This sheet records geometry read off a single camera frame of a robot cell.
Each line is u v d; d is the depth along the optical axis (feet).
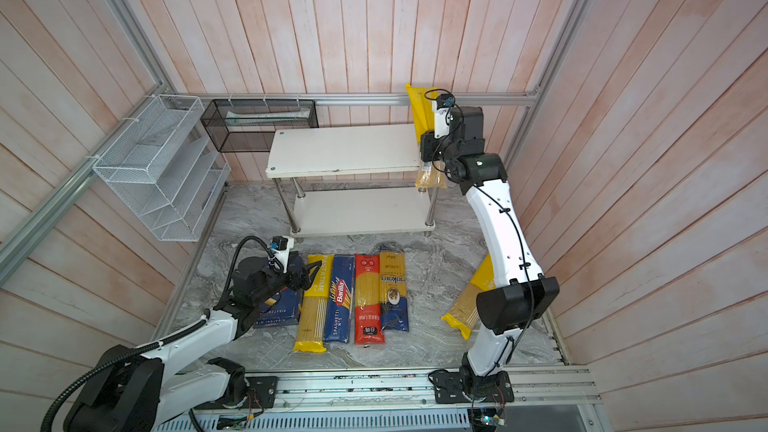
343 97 3.22
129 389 1.33
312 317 2.74
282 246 2.39
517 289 1.43
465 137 1.76
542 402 2.40
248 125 3.24
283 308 2.64
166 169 2.42
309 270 2.50
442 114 2.11
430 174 2.38
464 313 2.77
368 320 2.73
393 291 2.89
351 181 4.07
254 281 2.15
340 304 2.79
